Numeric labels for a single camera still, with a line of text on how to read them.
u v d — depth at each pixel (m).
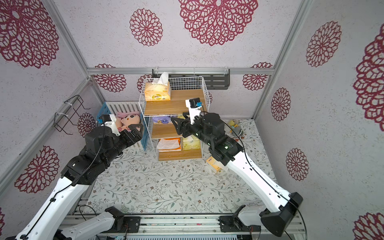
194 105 0.50
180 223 0.77
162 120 0.81
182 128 0.53
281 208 0.38
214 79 0.94
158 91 0.71
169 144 0.95
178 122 0.54
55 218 0.37
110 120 0.54
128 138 0.54
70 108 0.78
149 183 0.88
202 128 0.52
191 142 0.98
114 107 1.06
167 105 0.74
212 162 0.91
